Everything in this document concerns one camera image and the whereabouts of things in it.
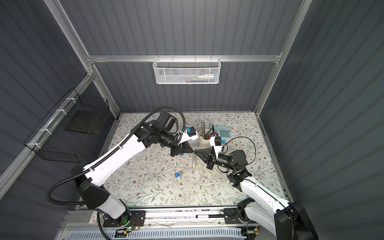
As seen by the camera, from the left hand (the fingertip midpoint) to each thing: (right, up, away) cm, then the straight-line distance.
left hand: (192, 150), depth 69 cm
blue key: (-10, -18, +20) cm, 29 cm away
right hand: (+2, -2, -1) cm, 3 cm away
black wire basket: (-62, +9, +5) cm, 63 cm away
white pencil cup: (+6, 0, +28) cm, 28 cm away
